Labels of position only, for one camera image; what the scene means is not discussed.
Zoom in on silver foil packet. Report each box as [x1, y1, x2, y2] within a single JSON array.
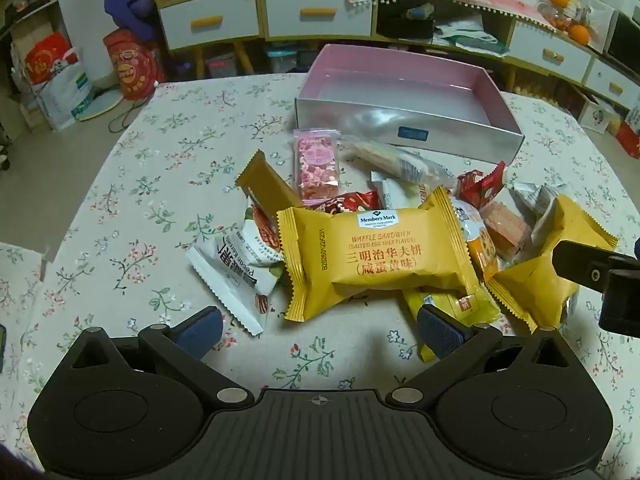
[[509, 182, 568, 248]]

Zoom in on small clear storage bin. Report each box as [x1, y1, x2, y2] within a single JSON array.
[[207, 52, 238, 79]]

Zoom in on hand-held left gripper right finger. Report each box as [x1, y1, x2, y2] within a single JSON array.
[[392, 305, 576, 408]]

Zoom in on white red shopping bag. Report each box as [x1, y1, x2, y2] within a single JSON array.
[[22, 32, 96, 131]]

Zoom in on white pecan packet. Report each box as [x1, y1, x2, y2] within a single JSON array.
[[187, 232, 281, 336]]

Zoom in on red printed box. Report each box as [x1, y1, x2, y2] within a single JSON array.
[[617, 122, 640, 159]]

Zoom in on pink sprinkled snack packet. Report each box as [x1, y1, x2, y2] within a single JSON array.
[[292, 128, 343, 207]]

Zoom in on purple plush cushion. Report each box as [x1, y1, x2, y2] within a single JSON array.
[[104, 0, 161, 43]]

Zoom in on gold bar packet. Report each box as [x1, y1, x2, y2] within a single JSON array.
[[235, 150, 306, 217]]

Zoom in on storage shelf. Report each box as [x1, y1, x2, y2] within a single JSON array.
[[0, 0, 71, 126]]

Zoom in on egg tray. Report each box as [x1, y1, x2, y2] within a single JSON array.
[[512, 67, 553, 96]]

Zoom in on small white packet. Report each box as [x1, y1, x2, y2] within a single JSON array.
[[370, 170, 437, 211]]

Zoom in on white cartoon cracker packet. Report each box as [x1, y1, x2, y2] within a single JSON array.
[[449, 196, 499, 282]]

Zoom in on round white base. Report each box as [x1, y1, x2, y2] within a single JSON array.
[[75, 90, 123, 121]]

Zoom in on red crinkled packet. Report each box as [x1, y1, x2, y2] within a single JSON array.
[[454, 161, 508, 211]]

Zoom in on silver pink-lined cardboard box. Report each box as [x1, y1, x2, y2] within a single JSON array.
[[294, 43, 525, 166]]

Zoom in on pile of papers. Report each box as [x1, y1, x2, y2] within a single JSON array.
[[434, 15, 511, 56]]

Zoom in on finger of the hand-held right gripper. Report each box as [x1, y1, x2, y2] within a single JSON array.
[[552, 240, 632, 292]]

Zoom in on clear biscuit roll packet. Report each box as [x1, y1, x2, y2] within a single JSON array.
[[341, 139, 458, 195]]

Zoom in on white nut packet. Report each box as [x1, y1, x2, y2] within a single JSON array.
[[242, 195, 287, 267]]

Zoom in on yellow wood cabinet white drawer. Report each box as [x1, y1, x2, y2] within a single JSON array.
[[147, 0, 266, 81], [257, 0, 377, 43]]

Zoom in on blue-lid storage bin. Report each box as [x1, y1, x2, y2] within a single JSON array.
[[265, 47, 321, 76]]

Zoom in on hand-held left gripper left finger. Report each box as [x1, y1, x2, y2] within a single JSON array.
[[62, 306, 257, 409]]

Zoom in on long low drawer cabinet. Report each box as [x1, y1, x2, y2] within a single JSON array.
[[372, 0, 640, 111]]

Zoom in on black appliance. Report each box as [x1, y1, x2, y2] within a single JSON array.
[[602, 10, 640, 68]]

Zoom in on yellow waffle packet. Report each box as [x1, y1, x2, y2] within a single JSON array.
[[484, 195, 620, 335], [276, 186, 502, 323]]

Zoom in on white printed carton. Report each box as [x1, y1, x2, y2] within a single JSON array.
[[580, 97, 621, 136]]

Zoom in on red packet white circles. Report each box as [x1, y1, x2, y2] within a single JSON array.
[[306, 191, 382, 217]]

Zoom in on yellow packet red label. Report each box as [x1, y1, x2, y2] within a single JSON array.
[[404, 287, 501, 364]]

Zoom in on floral tablecloth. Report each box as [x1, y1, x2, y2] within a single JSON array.
[[0, 72, 640, 480]]

